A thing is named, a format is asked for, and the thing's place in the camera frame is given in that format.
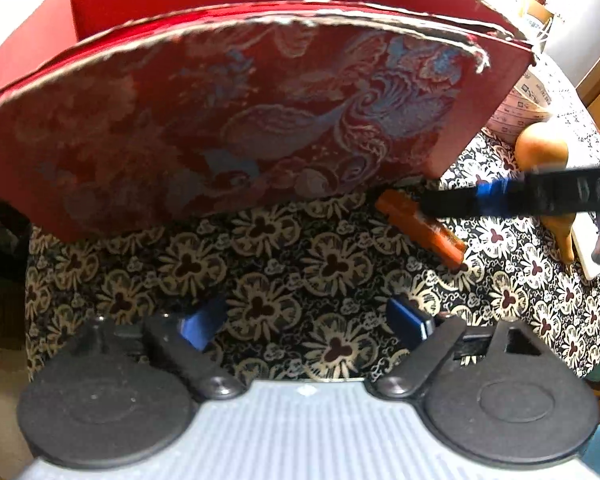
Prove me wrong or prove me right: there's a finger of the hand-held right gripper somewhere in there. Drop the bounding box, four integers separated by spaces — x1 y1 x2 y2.
420 172 528 218

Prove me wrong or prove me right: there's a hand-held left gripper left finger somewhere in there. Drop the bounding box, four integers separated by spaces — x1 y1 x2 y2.
81 295 247 402

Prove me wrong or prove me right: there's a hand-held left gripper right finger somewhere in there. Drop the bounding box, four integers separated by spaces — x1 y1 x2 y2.
377 295 547 403

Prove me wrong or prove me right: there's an orange tube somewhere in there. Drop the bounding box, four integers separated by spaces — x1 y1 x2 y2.
375 190 466 266

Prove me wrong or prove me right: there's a red cardboard box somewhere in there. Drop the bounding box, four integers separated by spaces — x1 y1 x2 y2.
0 0 536 243

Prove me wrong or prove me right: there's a white flat object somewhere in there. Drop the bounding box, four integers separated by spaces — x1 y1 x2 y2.
572 215 600 281

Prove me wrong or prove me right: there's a floral patterned tablecloth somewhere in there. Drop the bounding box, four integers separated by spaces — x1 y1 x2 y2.
25 55 600 383

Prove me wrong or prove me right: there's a yellow gift bag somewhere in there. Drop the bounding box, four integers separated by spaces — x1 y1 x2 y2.
520 0 556 31

